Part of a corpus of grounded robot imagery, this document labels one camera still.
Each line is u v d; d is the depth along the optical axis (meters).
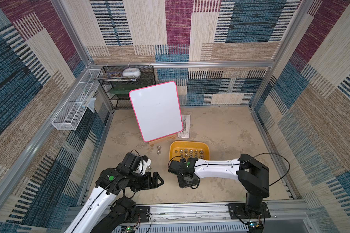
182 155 0.94
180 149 0.96
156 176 0.62
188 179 0.60
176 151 0.96
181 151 0.94
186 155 0.94
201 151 0.94
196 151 0.94
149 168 0.89
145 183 0.60
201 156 0.92
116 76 0.92
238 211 0.74
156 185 0.60
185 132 1.05
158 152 0.96
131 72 0.90
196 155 0.94
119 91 0.94
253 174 0.47
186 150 0.95
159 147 0.98
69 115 0.90
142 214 0.74
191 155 0.94
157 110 0.87
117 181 0.47
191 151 0.96
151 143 0.95
